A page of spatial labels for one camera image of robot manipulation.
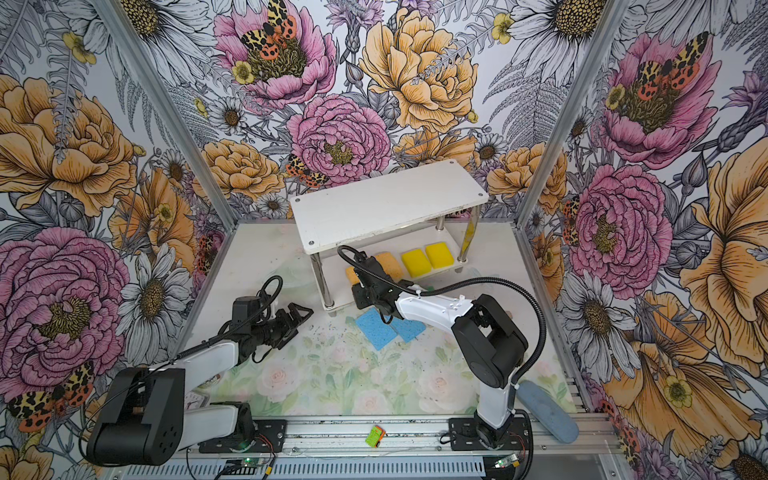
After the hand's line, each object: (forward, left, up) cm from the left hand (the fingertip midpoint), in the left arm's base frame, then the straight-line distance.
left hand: (306, 328), depth 89 cm
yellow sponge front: (+24, -42, +4) cm, 49 cm away
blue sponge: (0, -22, -3) cm, 22 cm away
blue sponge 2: (0, -30, -2) cm, 30 cm away
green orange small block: (-28, -21, -1) cm, 35 cm away
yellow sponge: (+20, -34, +4) cm, 39 cm away
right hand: (+7, -17, +5) cm, 19 cm away
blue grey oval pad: (-23, -64, 0) cm, 68 cm away
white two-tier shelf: (+15, -10, +30) cm, 35 cm away
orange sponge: (+13, -13, +8) cm, 20 cm away
